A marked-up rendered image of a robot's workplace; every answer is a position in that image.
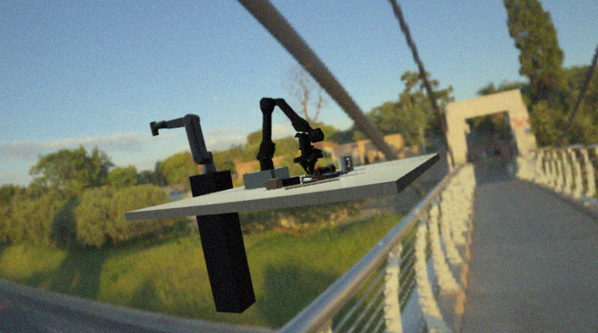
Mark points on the tan cube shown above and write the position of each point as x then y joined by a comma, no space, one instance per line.
273,184

